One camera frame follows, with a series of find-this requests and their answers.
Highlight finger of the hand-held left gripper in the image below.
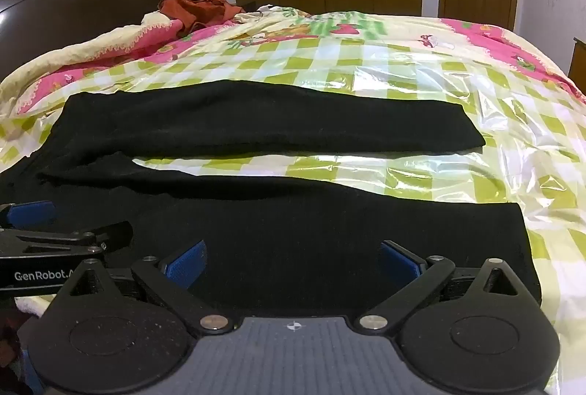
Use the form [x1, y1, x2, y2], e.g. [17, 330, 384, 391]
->
[0, 221, 134, 258]
[0, 201, 58, 226]

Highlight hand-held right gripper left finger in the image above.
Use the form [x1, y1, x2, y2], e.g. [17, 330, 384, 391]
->
[57, 239, 232, 334]

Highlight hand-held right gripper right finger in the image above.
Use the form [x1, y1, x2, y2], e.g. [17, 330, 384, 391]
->
[358, 241, 532, 332]

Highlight black pants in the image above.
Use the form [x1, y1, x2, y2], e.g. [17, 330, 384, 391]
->
[0, 79, 543, 320]

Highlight white fuzzy cloth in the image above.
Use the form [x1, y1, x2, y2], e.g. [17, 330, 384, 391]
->
[16, 297, 56, 318]

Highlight checkered glossy bed quilt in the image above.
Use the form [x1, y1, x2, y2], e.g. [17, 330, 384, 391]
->
[0, 8, 586, 395]

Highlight dark wooden headboard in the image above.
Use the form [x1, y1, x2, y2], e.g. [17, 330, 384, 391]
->
[0, 0, 181, 80]

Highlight red-brown cloth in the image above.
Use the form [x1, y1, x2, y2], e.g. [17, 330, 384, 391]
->
[158, 0, 248, 36]

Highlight wooden side cabinet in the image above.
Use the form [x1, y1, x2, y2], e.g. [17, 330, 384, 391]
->
[568, 37, 586, 94]

